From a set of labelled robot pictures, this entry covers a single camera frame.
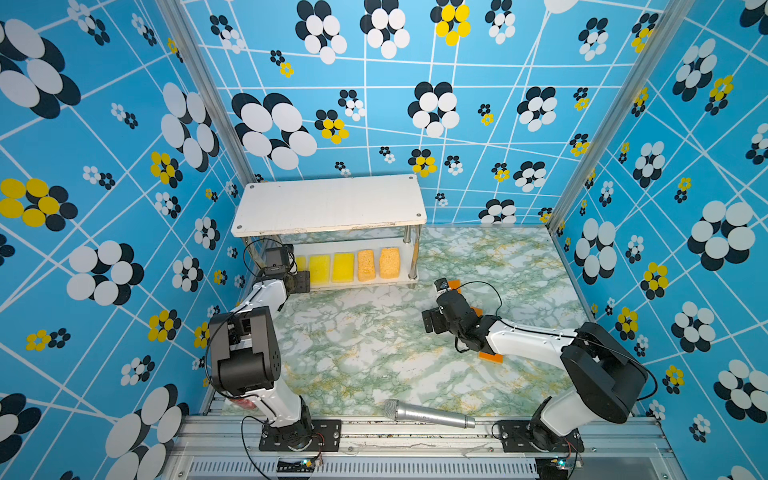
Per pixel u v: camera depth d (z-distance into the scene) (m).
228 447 0.73
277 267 0.74
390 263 0.98
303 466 0.71
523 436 0.70
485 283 0.81
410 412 0.75
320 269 0.98
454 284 0.80
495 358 0.85
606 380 0.44
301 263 1.01
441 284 0.79
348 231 1.19
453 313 0.69
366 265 0.96
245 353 0.47
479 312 0.96
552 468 0.69
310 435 0.68
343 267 0.99
